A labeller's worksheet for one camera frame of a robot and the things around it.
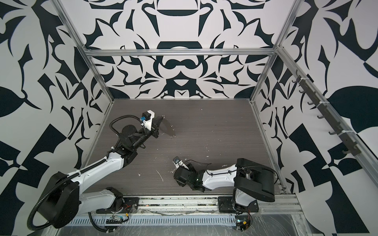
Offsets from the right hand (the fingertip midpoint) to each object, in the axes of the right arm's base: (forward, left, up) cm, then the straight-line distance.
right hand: (179, 170), depth 85 cm
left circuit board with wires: (-23, +28, +1) cm, 36 cm away
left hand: (+19, +9, +27) cm, 34 cm away
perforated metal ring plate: (+19, +7, +17) cm, 26 cm away
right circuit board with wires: (-24, -32, -2) cm, 40 cm away
